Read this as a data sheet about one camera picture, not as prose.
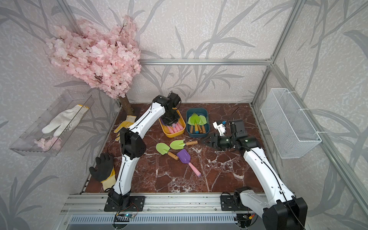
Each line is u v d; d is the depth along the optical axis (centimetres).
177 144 96
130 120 109
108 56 67
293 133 59
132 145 58
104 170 83
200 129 101
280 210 37
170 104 69
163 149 94
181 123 105
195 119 109
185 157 90
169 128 102
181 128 101
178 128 101
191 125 105
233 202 73
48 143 60
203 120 108
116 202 66
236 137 58
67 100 76
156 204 75
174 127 103
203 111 109
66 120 68
